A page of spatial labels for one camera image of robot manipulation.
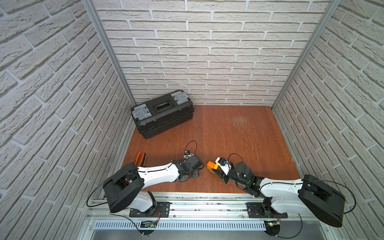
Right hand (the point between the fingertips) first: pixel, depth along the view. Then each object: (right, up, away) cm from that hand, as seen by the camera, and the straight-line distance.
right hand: (216, 166), depth 83 cm
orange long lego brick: (-3, +2, -1) cm, 4 cm away
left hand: (-11, -3, +3) cm, 12 cm away
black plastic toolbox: (-34, +30, +11) cm, 47 cm away
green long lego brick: (-3, -2, -1) cm, 4 cm away
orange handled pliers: (-48, +3, +9) cm, 49 cm away
